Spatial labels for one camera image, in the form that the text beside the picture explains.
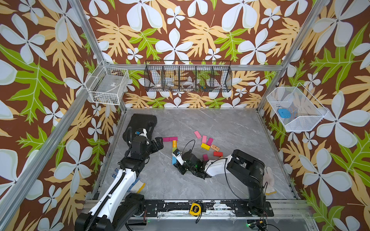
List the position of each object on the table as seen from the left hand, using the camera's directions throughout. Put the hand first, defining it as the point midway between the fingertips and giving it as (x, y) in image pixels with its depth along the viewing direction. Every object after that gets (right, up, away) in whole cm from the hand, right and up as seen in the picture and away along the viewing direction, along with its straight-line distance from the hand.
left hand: (156, 139), depth 82 cm
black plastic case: (-18, +10, +23) cm, 31 cm away
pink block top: (+26, +1, +22) cm, 34 cm away
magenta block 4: (+30, -13, +11) cm, 35 cm away
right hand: (+10, -16, +9) cm, 21 cm away
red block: (+39, -12, +13) cm, 43 cm away
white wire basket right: (+82, +16, -6) cm, 83 cm away
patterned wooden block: (+37, -8, +14) cm, 40 cm away
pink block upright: (+30, -2, +19) cm, 36 cm away
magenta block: (+2, -3, +22) cm, 22 cm away
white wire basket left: (-31, +32, +2) cm, 44 cm away
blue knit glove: (-12, -28, 0) cm, 30 cm away
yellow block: (+31, -7, +16) cm, 35 cm away
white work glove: (+67, -24, +3) cm, 71 cm away
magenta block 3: (+34, -4, +19) cm, 39 cm away
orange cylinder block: (+9, -5, +16) cm, 19 cm away
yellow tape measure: (+22, -35, -10) cm, 42 cm away
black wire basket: (+19, +42, +16) cm, 49 cm away
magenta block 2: (+8, -2, +20) cm, 21 cm away
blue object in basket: (+75, +15, +1) cm, 76 cm away
